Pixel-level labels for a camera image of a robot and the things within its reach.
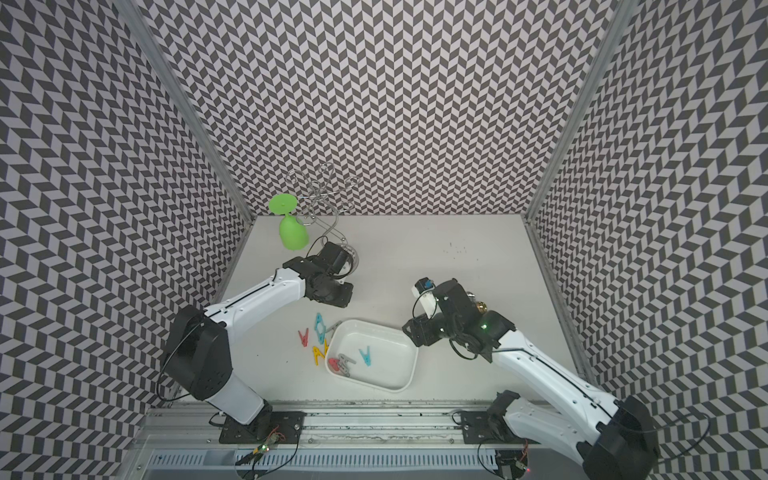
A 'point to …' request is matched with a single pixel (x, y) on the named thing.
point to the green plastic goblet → (292, 231)
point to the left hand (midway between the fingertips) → (343, 301)
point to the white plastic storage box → (372, 354)
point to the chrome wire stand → (324, 197)
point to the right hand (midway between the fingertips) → (417, 329)
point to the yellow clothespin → (317, 352)
